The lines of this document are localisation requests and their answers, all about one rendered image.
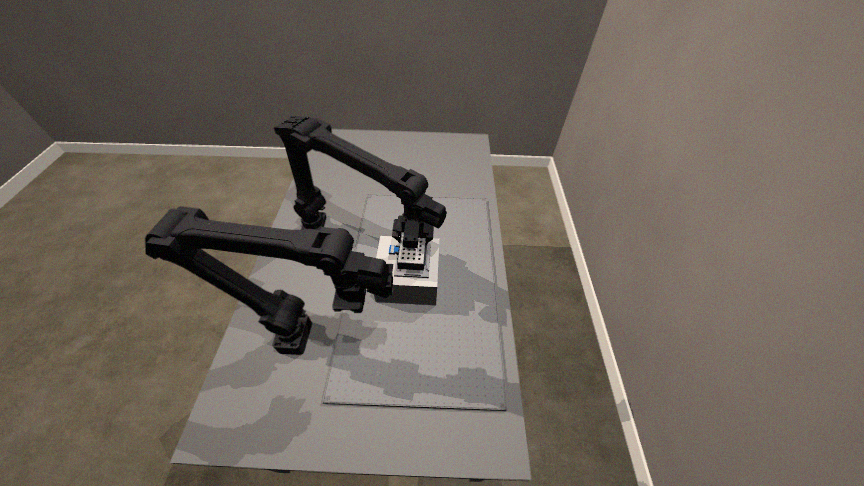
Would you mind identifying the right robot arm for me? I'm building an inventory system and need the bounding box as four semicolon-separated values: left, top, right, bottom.
145;206;394;350

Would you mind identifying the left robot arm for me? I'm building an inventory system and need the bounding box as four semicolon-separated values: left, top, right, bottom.
274;116;447;250

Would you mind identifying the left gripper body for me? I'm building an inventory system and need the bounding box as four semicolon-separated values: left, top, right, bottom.
393;214;434;239

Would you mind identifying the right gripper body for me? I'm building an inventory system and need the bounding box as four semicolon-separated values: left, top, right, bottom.
332;281;366;313

